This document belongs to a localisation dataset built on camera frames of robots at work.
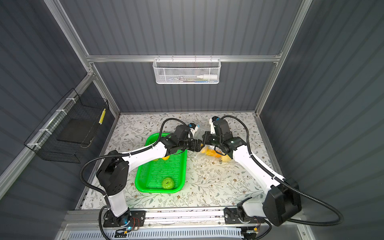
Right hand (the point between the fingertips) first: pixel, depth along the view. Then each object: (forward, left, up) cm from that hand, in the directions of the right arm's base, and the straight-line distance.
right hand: (204, 136), depth 81 cm
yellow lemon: (-4, +1, -7) cm, 9 cm away
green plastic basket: (-15, +33, -20) cm, 41 cm away
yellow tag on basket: (+10, +57, +7) cm, 58 cm away
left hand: (0, +2, -7) cm, 7 cm away
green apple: (-21, +20, -14) cm, 32 cm away
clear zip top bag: (-5, -12, -16) cm, 20 cm away
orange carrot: (-4, -5, -11) cm, 13 cm away
